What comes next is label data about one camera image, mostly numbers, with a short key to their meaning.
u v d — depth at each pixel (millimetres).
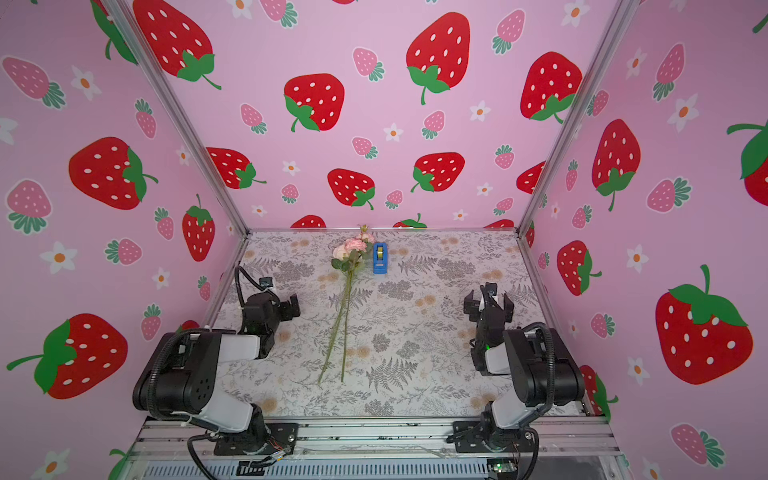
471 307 838
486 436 672
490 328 687
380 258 1076
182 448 741
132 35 706
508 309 835
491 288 776
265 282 830
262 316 736
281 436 746
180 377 457
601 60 758
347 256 1070
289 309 880
